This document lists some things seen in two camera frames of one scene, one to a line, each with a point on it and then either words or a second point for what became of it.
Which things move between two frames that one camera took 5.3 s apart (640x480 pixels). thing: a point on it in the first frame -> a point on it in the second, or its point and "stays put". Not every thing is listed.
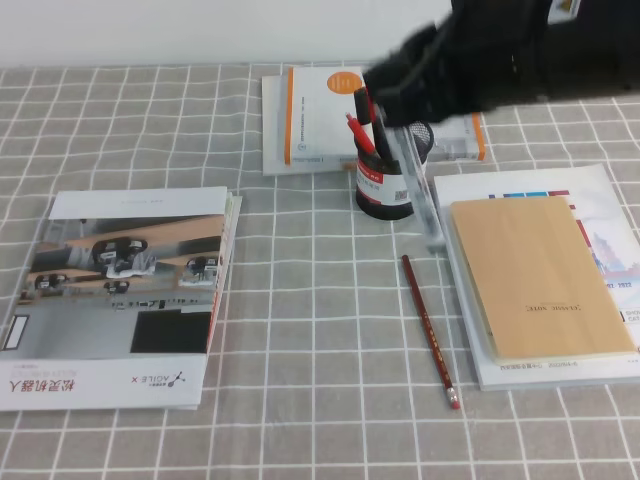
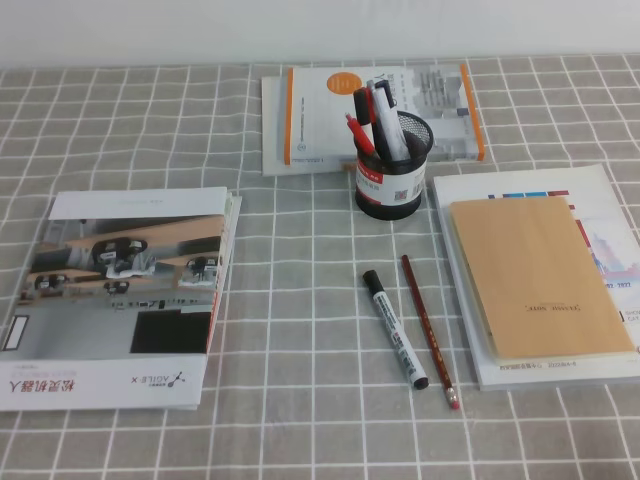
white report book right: [612, 234] stays put
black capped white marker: [420, 189] -> [385, 307]
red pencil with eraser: [451, 394] stays put
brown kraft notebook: [538, 291] stays put
